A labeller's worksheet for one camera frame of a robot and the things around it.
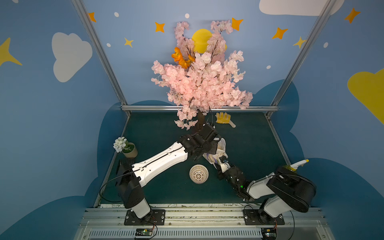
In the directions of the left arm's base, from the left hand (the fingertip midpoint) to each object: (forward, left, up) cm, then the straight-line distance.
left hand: (214, 142), depth 77 cm
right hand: (-1, -5, -17) cm, 18 cm away
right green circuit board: (-37, -27, -24) cm, 52 cm away
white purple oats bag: (-4, -3, -1) cm, 5 cm away
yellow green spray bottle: (-9, -42, -7) cm, 44 cm away
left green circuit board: (-38, +34, -24) cm, 56 cm away
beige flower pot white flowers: (+4, +52, -16) cm, 55 cm away
